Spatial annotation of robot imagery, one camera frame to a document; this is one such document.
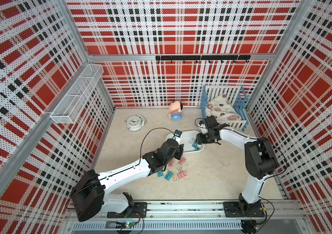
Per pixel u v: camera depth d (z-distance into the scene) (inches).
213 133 28.2
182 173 33.1
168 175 33.0
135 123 41.4
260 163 19.5
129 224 27.2
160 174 33.1
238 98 45.0
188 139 40.0
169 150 22.7
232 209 28.3
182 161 35.6
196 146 37.7
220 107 45.8
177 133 26.9
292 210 29.6
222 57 35.3
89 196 16.0
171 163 35.0
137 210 28.9
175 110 43.4
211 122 30.4
